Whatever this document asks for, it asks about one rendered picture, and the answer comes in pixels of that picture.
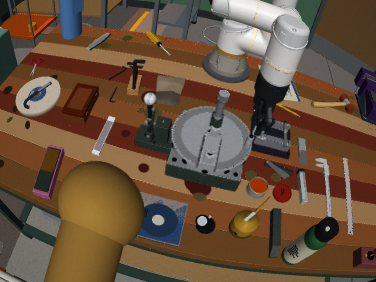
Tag black gauge on wooden block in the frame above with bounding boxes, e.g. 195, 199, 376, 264
126, 58, 147, 97

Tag dark grey holder rest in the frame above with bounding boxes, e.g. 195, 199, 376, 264
251, 119, 292, 160

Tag red scissors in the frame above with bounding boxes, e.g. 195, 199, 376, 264
29, 57, 46, 78

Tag white steel ruler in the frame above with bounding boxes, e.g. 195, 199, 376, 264
342, 157, 355, 236

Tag dark hook wrench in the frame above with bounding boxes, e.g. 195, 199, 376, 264
22, 81, 53, 110

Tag brown cardboard block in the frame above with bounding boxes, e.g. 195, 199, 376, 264
155, 74, 186, 107

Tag wooden hammer with red head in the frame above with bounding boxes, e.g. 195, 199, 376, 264
311, 93, 356, 115

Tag yellow screwdriver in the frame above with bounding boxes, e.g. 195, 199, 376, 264
145, 30, 172, 57

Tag blue disc on grey mat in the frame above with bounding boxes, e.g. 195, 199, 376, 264
136, 192, 189, 247

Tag grey tin with orange paste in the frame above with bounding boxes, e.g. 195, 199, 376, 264
245, 176, 270, 200

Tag purple vise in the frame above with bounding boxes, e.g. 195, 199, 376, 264
353, 67, 376, 126

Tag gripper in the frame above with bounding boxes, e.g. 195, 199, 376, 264
249, 71, 290, 139

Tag blue cylinder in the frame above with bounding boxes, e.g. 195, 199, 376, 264
58, 0, 84, 41

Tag grey file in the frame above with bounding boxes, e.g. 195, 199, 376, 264
85, 32, 112, 52

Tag brown wooden box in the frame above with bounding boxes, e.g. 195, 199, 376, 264
61, 82, 100, 123

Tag red round cap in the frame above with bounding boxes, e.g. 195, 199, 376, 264
272, 183, 293, 204

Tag dark green stone block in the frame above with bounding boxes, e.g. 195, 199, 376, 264
268, 207, 283, 259

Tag yellow pencil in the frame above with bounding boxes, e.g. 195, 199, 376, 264
275, 102, 301, 118

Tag dark green dresser base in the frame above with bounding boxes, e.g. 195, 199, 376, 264
165, 146, 244, 193

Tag blue and white set square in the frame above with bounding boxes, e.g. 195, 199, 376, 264
282, 79, 302, 103

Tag grey feed knob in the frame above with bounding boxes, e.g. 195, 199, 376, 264
209, 89, 232, 130

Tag dark grey wedge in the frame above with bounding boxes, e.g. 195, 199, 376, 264
264, 160, 295, 181

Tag maroon box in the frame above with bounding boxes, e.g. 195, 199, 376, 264
352, 246, 376, 270

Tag lever with white ball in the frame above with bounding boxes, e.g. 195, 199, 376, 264
142, 92, 158, 138

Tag teal cabinet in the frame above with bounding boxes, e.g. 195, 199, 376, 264
0, 27, 19, 85

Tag grey steel frame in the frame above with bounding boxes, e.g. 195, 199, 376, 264
151, 0, 202, 35

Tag grey short bar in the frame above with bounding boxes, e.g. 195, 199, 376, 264
297, 137, 309, 167

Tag green bottle with black cap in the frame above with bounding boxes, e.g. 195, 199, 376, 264
281, 216, 340, 266

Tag grey thin diamond holder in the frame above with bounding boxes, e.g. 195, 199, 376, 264
282, 120, 290, 150

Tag black round dial gauge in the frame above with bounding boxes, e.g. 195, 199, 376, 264
195, 214, 217, 235

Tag white flat bar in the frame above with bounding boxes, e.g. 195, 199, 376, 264
91, 115, 117, 157

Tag dark green lever bracket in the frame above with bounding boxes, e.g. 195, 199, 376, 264
134, 115, 173, 155

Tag white short bar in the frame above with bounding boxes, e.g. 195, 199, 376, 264
296, 168, 310, 206

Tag grey round index plate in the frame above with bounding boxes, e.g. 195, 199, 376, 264
171, 105, 253, 172

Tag black scriber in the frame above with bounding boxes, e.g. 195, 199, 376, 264
107, 66, 129, 82

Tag white grinding wheel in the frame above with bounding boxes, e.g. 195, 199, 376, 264
15, 76, 62, 118

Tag pink edged sharpening stone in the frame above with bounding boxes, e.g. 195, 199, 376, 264
32, 145, 65, 200

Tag orange table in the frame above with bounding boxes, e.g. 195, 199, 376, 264
0, 12, 58, 38

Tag grey slide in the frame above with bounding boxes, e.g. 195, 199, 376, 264
197, 126, 228, 172

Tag large yellow mallet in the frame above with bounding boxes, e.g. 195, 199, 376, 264
44, 161, 146, 282

